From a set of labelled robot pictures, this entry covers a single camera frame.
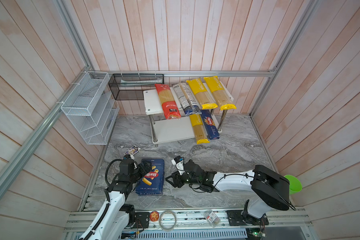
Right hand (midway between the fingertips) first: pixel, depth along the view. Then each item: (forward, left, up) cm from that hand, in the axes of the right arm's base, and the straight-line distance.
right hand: (168, 178), depth 80 cm
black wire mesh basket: (+58, +29, +18) cm, 68 cm away
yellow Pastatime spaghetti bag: (+30, -20, 0) cm, 36 cm away
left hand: (+5, +13, -1) cm, 14 cm away
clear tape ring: (-19, +4, -7) cm, 21 cm away
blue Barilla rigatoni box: (-3, +9, -2) cm, 9 cm away
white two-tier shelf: (+35, +5, -2) cm, 35 cm away
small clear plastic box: (-18, -22, -6) cm, 29 cm away
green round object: (-3, -65, +2) cm, 65 cm away
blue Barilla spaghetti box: (+37, -26, +2) cm, 46 cm away
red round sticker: (-17, +6, -7) cm, 20 cm away
